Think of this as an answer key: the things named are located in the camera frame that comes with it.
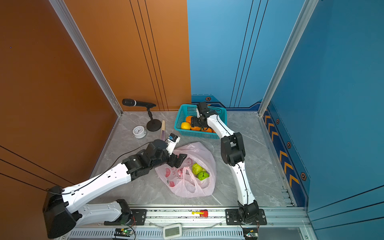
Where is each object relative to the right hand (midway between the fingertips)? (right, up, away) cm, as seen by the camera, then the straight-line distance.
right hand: (195, 123), depth 104 cm
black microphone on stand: (-32, -1, +7) cm, 33 cm away
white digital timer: (-10, -50, -36) cm, 62 cm away
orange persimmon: (-5, +3, +4) cm, 7 cm away
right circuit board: (+27, -53, -34) cm, 68 cm away
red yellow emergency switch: (+5, -45, -30) cm, 55 cm away
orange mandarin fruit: (+7, -4, -31) cm, 32 cm away
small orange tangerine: (+1, -3, -2) cm, 4 cm away
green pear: (+1, -26, -20) cm, 33 cm away
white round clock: (-39, -6, -1) cm, 39 cm away
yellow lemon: (-7, -1, -2) cm, 7 cm away
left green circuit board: (-34, -52, -33) cm, 71 cm away
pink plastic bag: (0, -28, -28) cm, 39 cm away
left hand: (-7, -14, -28) cm, 32 cm away
